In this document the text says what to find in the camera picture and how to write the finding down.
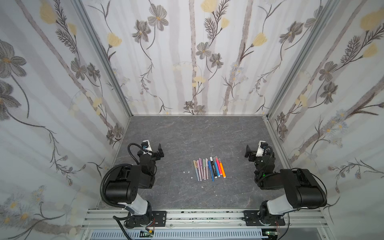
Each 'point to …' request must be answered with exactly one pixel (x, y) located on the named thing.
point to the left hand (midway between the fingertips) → (149, 141)
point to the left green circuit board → (143, 234)
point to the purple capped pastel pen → (200, 161)
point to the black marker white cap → (213, 167)
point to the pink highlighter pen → (219, 165)
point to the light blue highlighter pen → (217, 171)
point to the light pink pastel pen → (198, 168)
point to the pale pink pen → (207, 172)
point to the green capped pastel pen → (204, 173)
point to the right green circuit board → (269, 232)
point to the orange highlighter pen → (222, 168)
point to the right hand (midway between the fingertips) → (253, 143)
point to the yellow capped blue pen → (194, 162)
